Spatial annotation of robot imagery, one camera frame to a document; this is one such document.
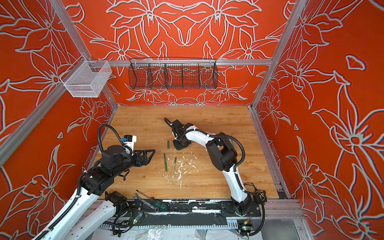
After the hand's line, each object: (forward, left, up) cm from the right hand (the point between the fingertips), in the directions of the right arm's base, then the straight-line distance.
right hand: (177, 146), depth 95 cm
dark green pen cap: (+2, +6, -2) cm, 6 cm away
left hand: (-13, +12, +19) cm, 26 cm away
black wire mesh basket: (+42, +3, +27) cm, 50 cm away
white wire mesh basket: (+32, +56, +31) cm, 72 cm away
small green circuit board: (-43, -35, -2) cm, 56 cm away
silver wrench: (-32, +14, -1) cm, 35 cm away
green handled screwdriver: (-32, +10, 0) cm, 33 cm away
